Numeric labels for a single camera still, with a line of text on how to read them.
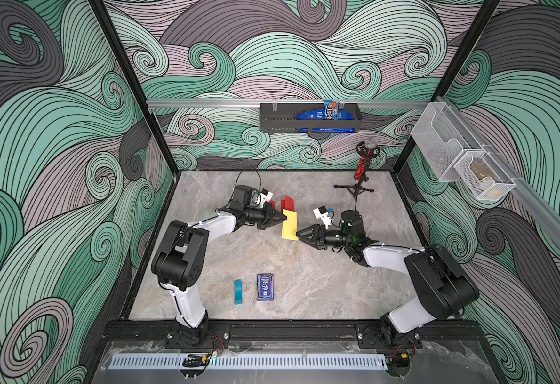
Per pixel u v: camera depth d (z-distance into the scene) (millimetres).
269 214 796
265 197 860
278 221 820
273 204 1089
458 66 820
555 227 526
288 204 1053
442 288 446
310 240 762
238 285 836
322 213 816
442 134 781
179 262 483
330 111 901
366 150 967
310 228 765
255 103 933
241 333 746
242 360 698
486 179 634
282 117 951
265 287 815
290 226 852
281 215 868
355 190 1065
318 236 746
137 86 880
